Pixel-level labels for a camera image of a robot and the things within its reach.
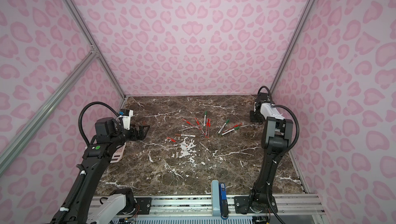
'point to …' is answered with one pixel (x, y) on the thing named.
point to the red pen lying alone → (173, 140)
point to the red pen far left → (188, 122)
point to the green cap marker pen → (223, 127)
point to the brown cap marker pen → (257, 125)
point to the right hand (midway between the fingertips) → (257, 117)
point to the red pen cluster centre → (207, 125)
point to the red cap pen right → (236, 125)
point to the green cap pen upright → (204, 118)
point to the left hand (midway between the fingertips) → (141, 123)
